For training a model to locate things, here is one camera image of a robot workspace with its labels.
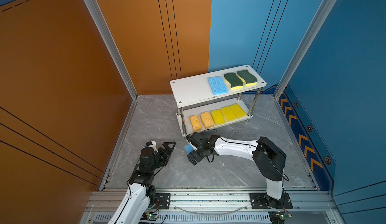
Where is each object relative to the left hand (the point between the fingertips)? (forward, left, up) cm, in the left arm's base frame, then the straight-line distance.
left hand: (174, 146), depth 82 cm
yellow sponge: (+21, -26, -1) cm, 34 cm away
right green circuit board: (-30, -52, -10) cm, 61 cm away
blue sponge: (+3, -8, -8) cm, 11 cm away
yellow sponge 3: (+28, -40, -2) cm, 49 cm away
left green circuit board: (-31, +9, -11) cm, 34 cm away
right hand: (-2, -11, -7) cm, 13 cm away
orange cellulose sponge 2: (+18, -19, 0) cm, 26 cm away
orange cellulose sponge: (+16, -12, -1) cm, 20 cm away
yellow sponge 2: (+25, -33, -1) cm, 42 cm away
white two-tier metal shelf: (+43, -27, -7) cm, 52 cm away
